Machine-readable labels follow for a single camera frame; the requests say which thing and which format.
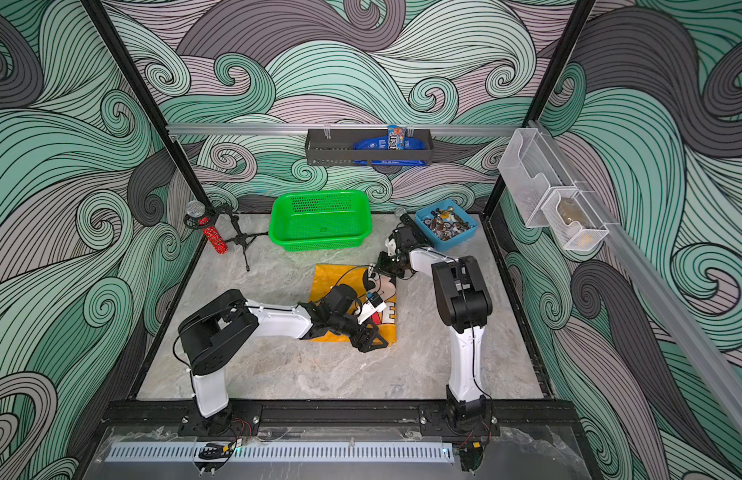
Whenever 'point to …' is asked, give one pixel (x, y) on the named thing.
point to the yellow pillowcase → (365, 282)
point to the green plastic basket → (312, 220)
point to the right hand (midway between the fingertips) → (380, 268)
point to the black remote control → (404, 217)
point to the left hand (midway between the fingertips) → (383, 334)
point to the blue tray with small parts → (445, 224)
